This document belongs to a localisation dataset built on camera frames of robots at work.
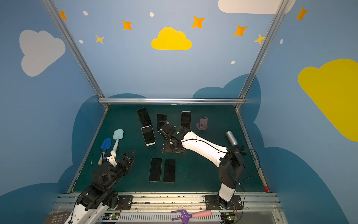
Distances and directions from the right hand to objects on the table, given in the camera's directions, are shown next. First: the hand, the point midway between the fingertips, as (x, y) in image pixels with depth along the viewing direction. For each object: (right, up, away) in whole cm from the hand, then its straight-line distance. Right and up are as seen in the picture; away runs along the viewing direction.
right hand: (171, 148), depth 81 cm
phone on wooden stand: (+9, +19, +13) cm, 25 cm away
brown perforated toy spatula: (-58, -33, -11) cm, 68 cm away
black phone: (-8, +17, +16) cm, 25 cm away
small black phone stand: (-1, +2, -9) cm, 10 cm away
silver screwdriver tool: (+43, +4, +17) cm, 46 cm away
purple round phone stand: (+22, +13, +23) cm, 34 cm away
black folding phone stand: (-23, +19, +27) cm, 41 cm away
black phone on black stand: (-23, +19, +27) cm, 41 cm away
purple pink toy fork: (+8, -33, -11) cm, 35 cm away
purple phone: (-10, -14, +5) cm, 18 cm away
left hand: (-18, -3, -6) cm, 19 cm away
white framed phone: (-17, +7, +12) cm, 22 cm away
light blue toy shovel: (-42, +6, +21) cm, 47 cm away
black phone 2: (-2, -15, +3) cm, 15 cm away
